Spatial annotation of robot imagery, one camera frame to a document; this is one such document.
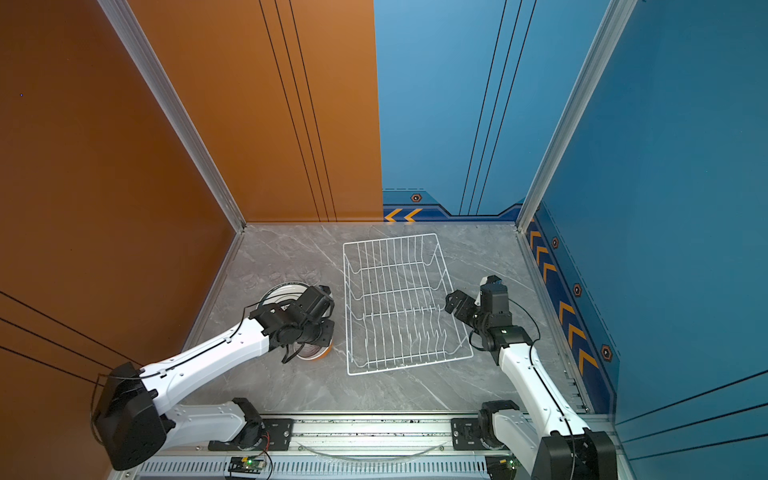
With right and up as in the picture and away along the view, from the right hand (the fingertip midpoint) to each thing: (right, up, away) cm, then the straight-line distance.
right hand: (455, 303), depth 85 cm
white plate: (-43, +5, -15) cm, 46 cm away
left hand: (-35, -7, -3) cm, 36 cm away
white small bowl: (-40, -12, -6) cm, 42 cm away
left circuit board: (-53, -36, -14) cm, 65 cm away
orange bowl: (-36, -13, -1) cm, 38 cm away
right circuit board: (+8, -37, -14) cm, 40 cm away
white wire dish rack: (-17, +1, +12) cm, 21 cm away
